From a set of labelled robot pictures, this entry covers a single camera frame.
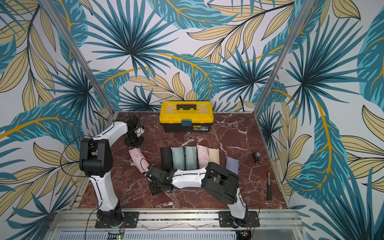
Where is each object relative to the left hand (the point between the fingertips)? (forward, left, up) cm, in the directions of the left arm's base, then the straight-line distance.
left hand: (137, 146), depth 94 cm
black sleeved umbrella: (-6, -19, -3) cm, 21 cm away
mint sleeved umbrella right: (-6, -34, -1) cm, 35 cm away
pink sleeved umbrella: (-5, -42, -1) cm, 42 cm away
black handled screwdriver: (-23, -78, -4) cm, 82 cm away
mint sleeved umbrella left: (-6, -26, -2) cm, 27 cm away
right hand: (-24, -13, -4) cm, 28 cm away
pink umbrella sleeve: (-9, -3, -1) cm, 9 cm away
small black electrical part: (-4, -75, 0) cm, 75 cm away
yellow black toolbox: (+16, -31, +12) cm, 36 cm away
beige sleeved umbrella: (-3, -49, -3) cm, 49 cm away
